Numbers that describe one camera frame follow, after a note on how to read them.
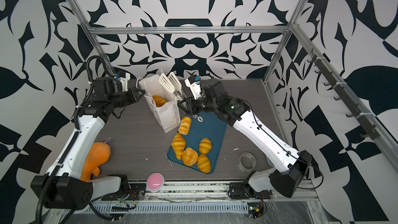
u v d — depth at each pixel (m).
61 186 0.38
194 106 0.57
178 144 0.85
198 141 0.89
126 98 0.64
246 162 0.83
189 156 0.81
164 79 0.65
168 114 0.81
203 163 0.79
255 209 0.71
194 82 0.58
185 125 0.91
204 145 0.86
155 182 0.76
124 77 0.67
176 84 0.67
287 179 0.37
